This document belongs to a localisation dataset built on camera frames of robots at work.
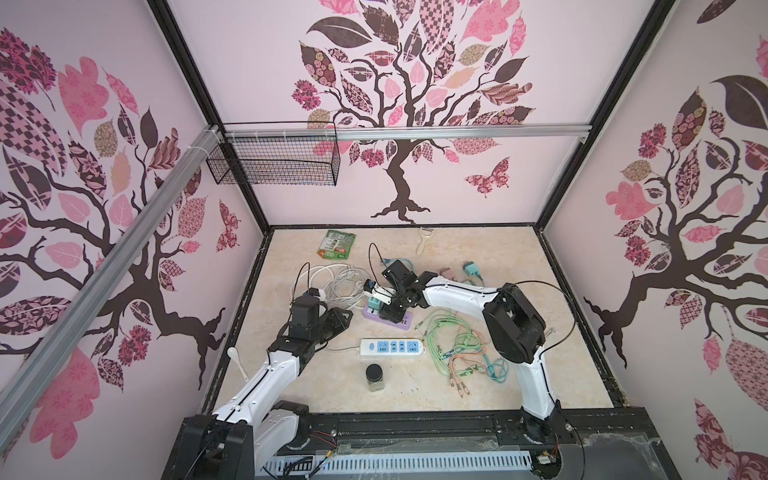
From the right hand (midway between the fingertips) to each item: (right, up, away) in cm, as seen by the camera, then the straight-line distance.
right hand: (385, 304), depth 94 cm
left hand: (-9, -3, -9) cm, 13 cm away
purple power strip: (-4, -3, -2) cm, 5 cm away
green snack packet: (-20, +20, +20) cm, 34 cm away
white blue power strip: (+2, -11, -9) cm, 14 cm away
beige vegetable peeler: (+16, +25, +24) cm, 38 cm away
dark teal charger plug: (+32, +11, +12) cm, 35 cm away
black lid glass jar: (-2, -14, -20) cm, 25 cm away
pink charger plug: (+22, +10, +10) cm, 26 cm away
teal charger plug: (-3, +1, -4) cm, 5 cm away
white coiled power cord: (-16, +6, +7) cm, 18 cm away
